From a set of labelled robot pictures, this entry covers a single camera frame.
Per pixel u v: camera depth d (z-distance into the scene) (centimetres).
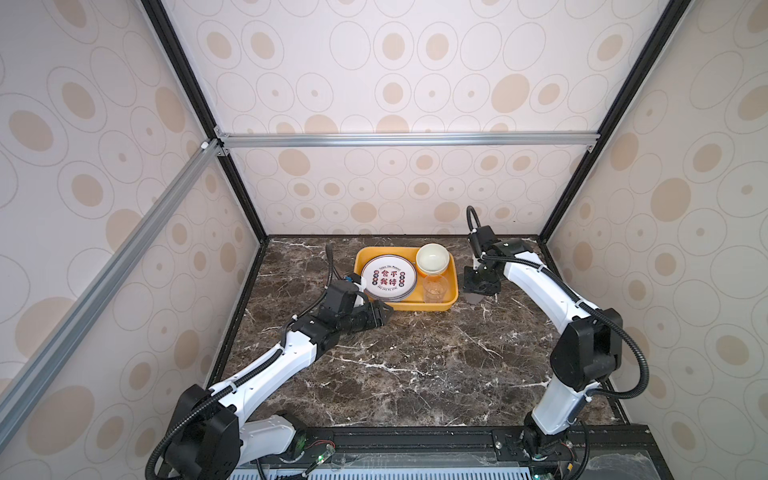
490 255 63
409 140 92
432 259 103
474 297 100
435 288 100
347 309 63
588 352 46
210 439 39
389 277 104
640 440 76
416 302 102
